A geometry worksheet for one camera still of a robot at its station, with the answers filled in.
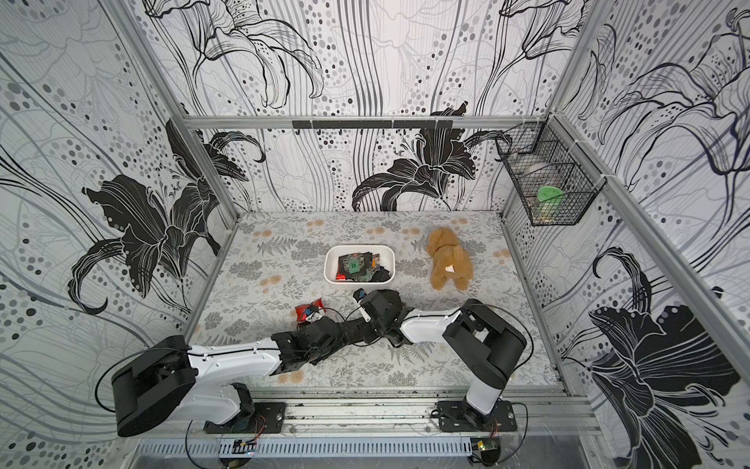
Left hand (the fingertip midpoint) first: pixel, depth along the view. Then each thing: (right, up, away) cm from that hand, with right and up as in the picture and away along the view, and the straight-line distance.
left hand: (349, 343), depth 86 cm
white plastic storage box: (-8, +27, +15) cm, 32 cm away
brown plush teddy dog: (+31, +25, +4) cm, 40 cm away
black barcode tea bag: (+9, +19, +12) cm, 25 cm away
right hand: (+5, +5, +5) cm, 9 cm away
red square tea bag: (-16, +9, +5) cm, 19 cm away
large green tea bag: (0, +23, +13) cm, 26 cm away
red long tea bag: (-4, +19, +12) cm, 23 cm away
